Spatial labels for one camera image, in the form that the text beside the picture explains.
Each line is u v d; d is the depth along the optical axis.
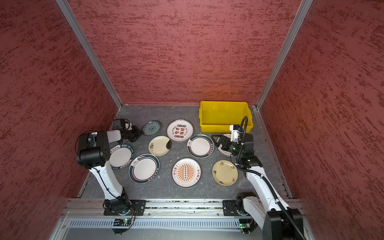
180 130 1.06
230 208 0.74
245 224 0.71
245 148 0.61
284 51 0.88
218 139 0.77
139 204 0.76
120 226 0.73
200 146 0.98
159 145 0.98
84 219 0.71
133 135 0.94
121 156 0.92
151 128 1.06
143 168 0.88
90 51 0.88
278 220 0.40
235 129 0.73
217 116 1.16
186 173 0.85
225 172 0.85
